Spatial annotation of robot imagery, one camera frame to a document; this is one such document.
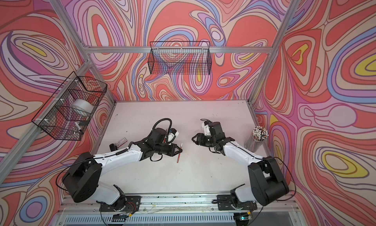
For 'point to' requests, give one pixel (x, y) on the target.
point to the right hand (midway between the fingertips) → (195, 143)
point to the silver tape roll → (82, 104)
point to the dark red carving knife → (181, 146)
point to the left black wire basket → (67, 114)
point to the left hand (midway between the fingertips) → (183, 152)
